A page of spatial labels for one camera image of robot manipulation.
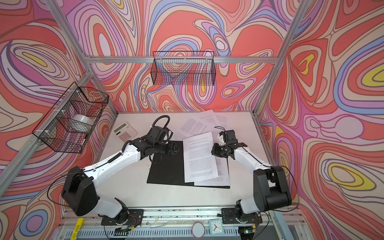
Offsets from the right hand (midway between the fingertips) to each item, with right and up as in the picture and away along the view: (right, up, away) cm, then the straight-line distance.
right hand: (212, 154), depth 89 cm
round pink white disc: (-10, -30, -23) cm, 39 cm away
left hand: (-20, +4, -8) cm, 22 cm away
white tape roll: (-67, +21, -16) cm, 72 cm away
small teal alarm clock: (-1, -31, -20) cm, 37 cm away
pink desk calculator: (-61, +13, +15) cm, 64 cm away
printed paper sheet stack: (-9, +18, +22) cm, 30 cm away
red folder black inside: (-26, -9, -2) cm, 27 cm away
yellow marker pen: (-67, -32, -21) cm, 77 cm away
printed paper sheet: (-8, -6, -1) cm, 10 cm away
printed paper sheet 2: (+6, -14, -3) cm, 15 cm away
